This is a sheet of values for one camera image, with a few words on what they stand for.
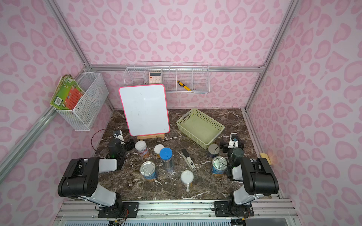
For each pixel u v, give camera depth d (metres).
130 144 0.87
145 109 0.90
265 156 0.95
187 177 0.72
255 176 0.45
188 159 0.88
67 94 0.72
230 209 0.67
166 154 0.72
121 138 0.84
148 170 0.77
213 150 0.84
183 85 0.98
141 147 0.85
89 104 0.88
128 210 0.72
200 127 1.08
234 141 0.75
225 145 0.81
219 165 0.78
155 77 0.95
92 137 1.00
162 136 0.99
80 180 0.45
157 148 0.89
